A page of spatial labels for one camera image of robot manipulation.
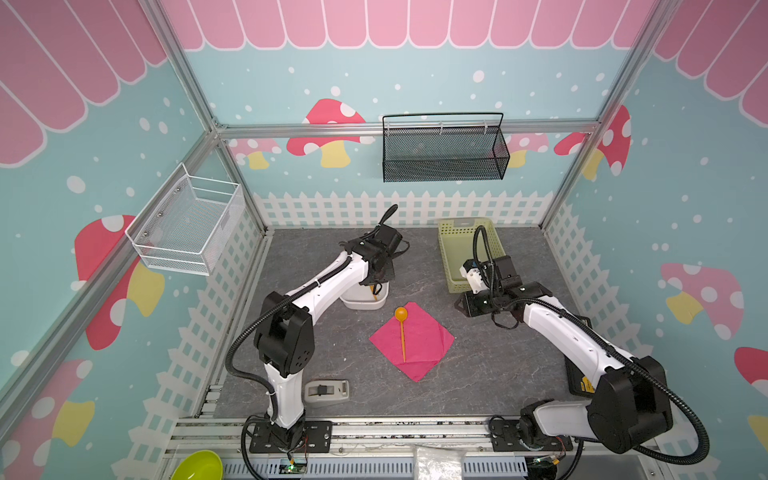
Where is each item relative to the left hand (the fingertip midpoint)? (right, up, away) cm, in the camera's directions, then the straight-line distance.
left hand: (380, 279), depth 90 cm
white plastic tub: (-5, -7, +10) cm, 13 cm away
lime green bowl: (-41, -41, -21) cm, 62 cm away
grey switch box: (-14, -29, -11) cm, 34 cm away
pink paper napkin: (+14, -19, 0) cm, 24 cm away
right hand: (+23, -6, -5) cm, 24 cm away
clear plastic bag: (+14, -41, -21) cm, 48 cm away
